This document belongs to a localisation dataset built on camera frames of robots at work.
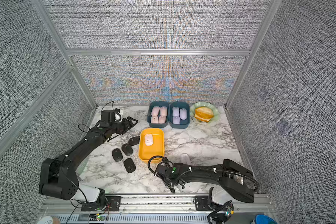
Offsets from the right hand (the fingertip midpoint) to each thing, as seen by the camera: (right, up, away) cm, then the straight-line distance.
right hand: (172, 174), depth 82 cm
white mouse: (-16, +18, +13) cm, 28 cm away
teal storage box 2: (+10, +29, +25) cm, 39 cm away
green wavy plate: (+36, +38, +28) cm, 59 cm away
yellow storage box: (-17, +11, +8) cm, 22 cm away
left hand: (-21, +31, +3) cm, 37 cm away
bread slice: (+24, +32, +25) cm, 47 cm away
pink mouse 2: (-13, +32, +27) cm, 44 cm away
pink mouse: (-13, +39, +31) cm, 51 cm away
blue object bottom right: (+39, -12, -20) cm, 45 cm away
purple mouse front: (+9, +36, +29) cm, 47 cm away
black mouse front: (-26, +4, +4) cm, 27 cm away
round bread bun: (+26, +38, +25) cm, 52 cm away
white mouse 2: (+8, +7, +6) cm, 12 cm away
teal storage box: (-13, +45, +35) cm, 59 cm away
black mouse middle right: (-30, +12, +12) cm, 34 cm away
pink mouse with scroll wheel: (-6, +39, +32) cm, 51 cm away
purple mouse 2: (+4, +31, +24) cm, 40 cm away
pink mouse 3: (-7, +32, +24) cm, 41 cm away
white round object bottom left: (-58, -15, -17) cm, 62 cm away
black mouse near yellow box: (-26, +17, +13) cm, 34 cm away
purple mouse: (+4, +38, +30) cm, 49 cm away
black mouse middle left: (-36, +9, +9) cm, 38 cm away
